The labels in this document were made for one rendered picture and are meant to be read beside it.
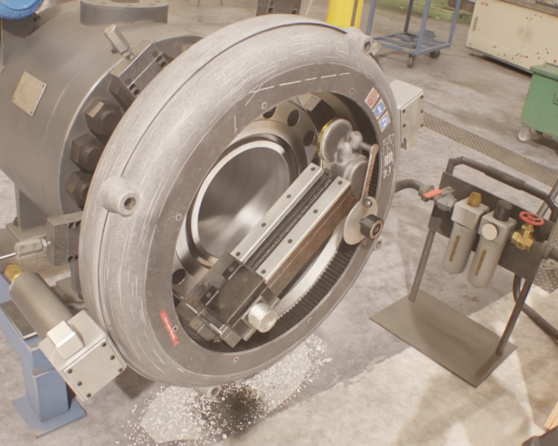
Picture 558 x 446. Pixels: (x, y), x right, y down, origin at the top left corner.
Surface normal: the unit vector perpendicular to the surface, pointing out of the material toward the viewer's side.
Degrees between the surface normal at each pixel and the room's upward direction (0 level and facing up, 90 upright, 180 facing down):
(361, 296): 0
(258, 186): 78
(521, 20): 90
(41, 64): 48
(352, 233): 90
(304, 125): 90
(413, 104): 90
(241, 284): 38
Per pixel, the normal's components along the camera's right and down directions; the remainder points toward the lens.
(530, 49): -0.88, 0.13
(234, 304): -0.35, -0.52
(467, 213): -0.72, 0.26
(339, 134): 0.68, 0.43
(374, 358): 0.13, -0.87
